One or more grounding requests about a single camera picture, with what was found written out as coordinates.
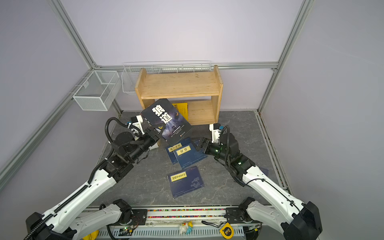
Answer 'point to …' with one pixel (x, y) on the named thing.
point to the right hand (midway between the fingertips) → (194, 142)
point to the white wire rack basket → (129, 72)
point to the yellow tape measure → (227, 231)
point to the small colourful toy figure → (186, 228)
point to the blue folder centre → (189, 153)
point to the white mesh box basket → (98, 93)
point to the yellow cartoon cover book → (183, 108)
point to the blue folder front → (185, 181)
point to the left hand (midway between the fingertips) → (166, 126)
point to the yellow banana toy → (92, 236)
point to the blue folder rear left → (171, 153)
